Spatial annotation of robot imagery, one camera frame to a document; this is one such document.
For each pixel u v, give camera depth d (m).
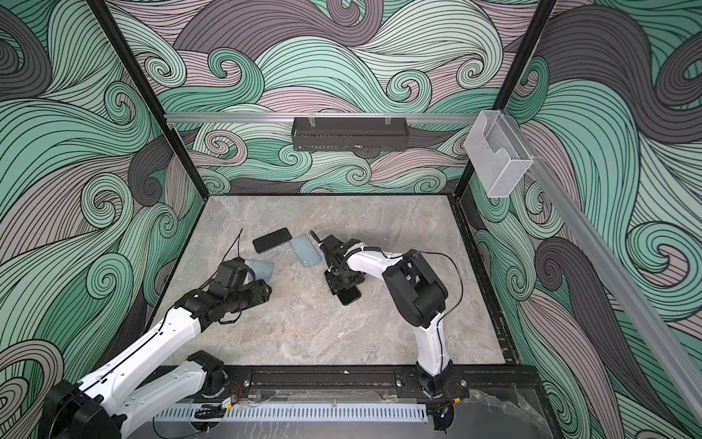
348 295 0.91
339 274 0.81
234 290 0.63
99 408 0.38
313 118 0.92
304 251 1.05
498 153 0.79
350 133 1.01
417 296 0.50
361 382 0.74
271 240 1.06
